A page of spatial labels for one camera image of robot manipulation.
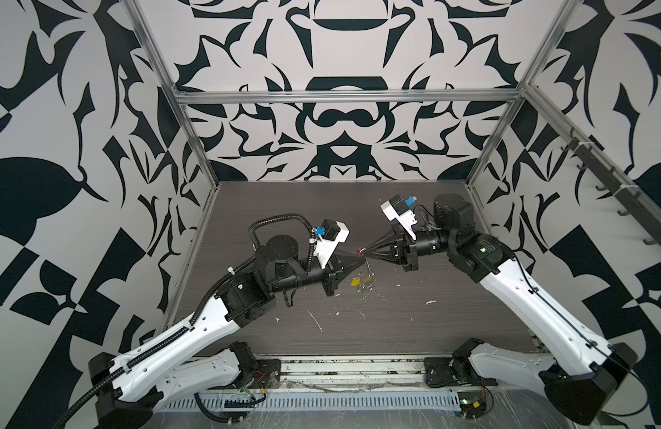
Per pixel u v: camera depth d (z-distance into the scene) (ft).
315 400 2.34
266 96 3.03
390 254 1.92
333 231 1.62
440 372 2.45
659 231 1.66
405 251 1.73
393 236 1.83
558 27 2.49
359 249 1.86
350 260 1.86
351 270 1.88
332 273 1.65
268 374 2.42
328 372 2.49
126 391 1.26
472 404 2.32
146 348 1.35
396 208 1.72
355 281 2.39
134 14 2.39
